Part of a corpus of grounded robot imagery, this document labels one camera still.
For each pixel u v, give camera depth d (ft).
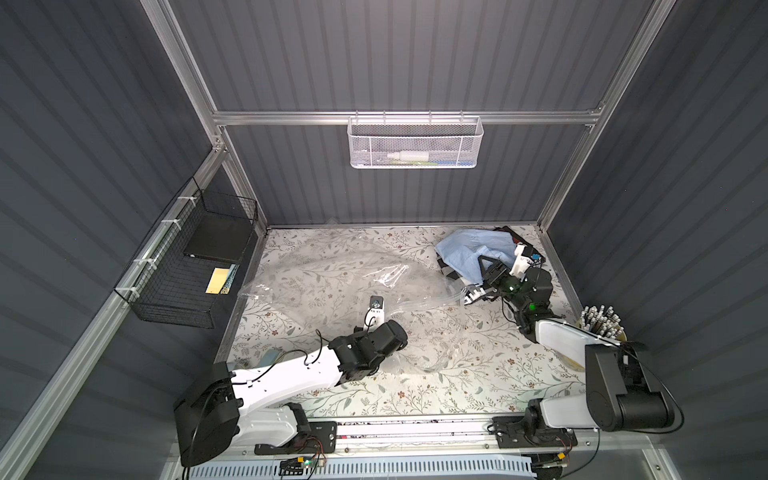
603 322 2.41
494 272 2.57
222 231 2.66
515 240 3.56
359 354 1.92
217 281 2.38
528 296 2.27
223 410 1.32
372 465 2.32
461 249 3.05
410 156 2.85
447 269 3.24
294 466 2.36
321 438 2.41
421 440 2.42
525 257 2.56
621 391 1.42
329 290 3.37
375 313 2.28
